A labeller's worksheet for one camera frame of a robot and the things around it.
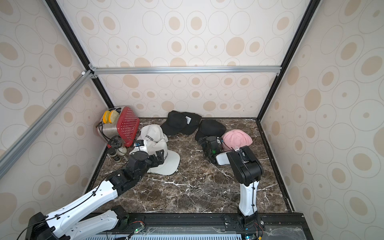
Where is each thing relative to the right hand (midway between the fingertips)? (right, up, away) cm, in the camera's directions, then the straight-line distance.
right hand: (198, 142), depth 100 cm
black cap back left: (-17, +13, +10) cm, 24 cm away
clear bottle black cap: (-50, +1, -8) cm, 51 cm away
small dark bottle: (-52, -5, -10) cm, 53 cm away
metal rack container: (-57, +8, -8) cm, 58 cm away
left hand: (-20, -3, -23) cm, 30 cm away
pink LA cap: (+24, +3, -3) cm, 24 cm away
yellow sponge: (-56, +17, -6) cm, 58 cm away
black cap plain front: (+9, +10, +9) cm, 16 cm away
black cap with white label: (-4, +15, +12) cm, 20 cm away
